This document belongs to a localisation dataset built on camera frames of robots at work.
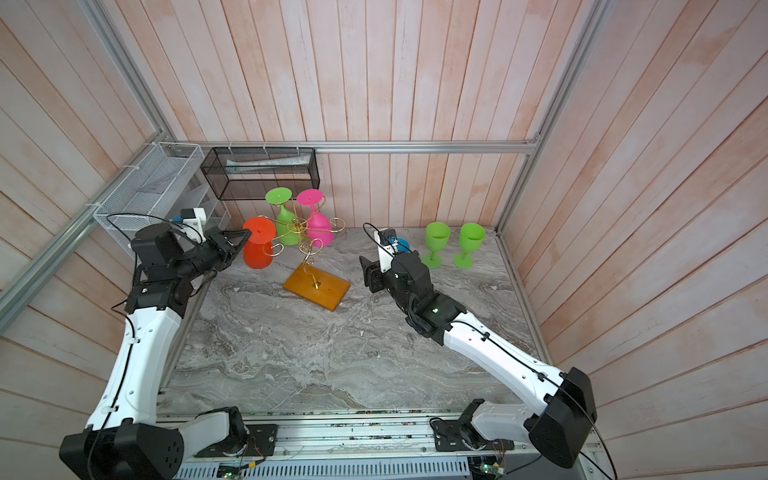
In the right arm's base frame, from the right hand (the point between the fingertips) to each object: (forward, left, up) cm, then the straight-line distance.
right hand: (371, 254), depth 72 cm
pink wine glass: (+14, +17, -8) cm, 23 cm away
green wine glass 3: (+9, +23, +1) cm, 25 cm away
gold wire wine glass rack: (+12, +26, -30) cm, 42 cm away
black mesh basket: (+41, +46, -5) cm, 62 cm away
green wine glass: (+22, -32, -17) cm, 42 cm away
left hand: (0, +28, +6) cm, 28 cm away
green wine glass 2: (+22, -21, -17) cm, 35 cm away
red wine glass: (-2, +27, +3) cm, 27 cm away
